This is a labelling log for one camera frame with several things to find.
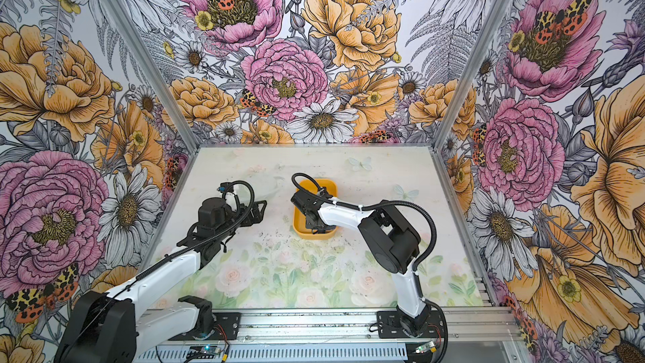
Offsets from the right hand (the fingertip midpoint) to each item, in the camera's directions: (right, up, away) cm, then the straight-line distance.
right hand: (322, 228), depth 94 cm
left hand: (-22, +8, -7) cm, 25 cm away
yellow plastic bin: (-9, +3, +2) cm, 9 cm away
